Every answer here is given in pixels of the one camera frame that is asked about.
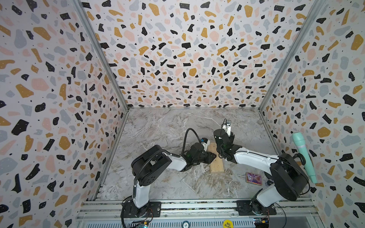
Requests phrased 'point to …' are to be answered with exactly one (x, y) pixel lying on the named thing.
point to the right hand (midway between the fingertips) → (228, 129)
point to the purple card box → (254, 178)
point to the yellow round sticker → (227, 223)
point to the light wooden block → (217, 166)
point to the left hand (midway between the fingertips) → (220, 156)
